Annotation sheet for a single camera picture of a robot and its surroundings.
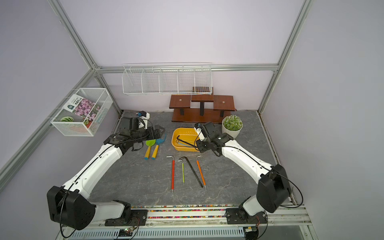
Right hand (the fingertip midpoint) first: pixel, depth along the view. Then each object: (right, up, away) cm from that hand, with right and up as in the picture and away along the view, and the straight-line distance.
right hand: (200, 141), depth 84 cm
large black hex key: (-10, -11, +10) cm, 18 cm away
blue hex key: (-12, -4, +16) cm, 20 cm away
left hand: (-23, +6, -4) cm, 24 cm away
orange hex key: (0, -19, +4) cm, 20 cm away
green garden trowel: (-35, -4, +18) cm, 39 cm away
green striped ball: (-64, +12, -13) cm, 67 cm away
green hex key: (-10, -18, +5) cm, 21 cm away
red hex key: (-16, -19, +5) cm, 26 cm away
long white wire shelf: (-22, +41, +16) cm, 49 cm away
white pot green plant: (+21, +9, +11) cm, 25 cm away
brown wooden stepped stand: (+1, +22, +27) cm, 35 cm away
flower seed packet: (-60, +18, -10) cm, 63 cm away
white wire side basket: (-57, +8, -14) cm, 59 cm away
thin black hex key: (-10, -3, +18) cm, 21 cm away
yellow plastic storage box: (-10, -1, +18) cm, 21 cm away
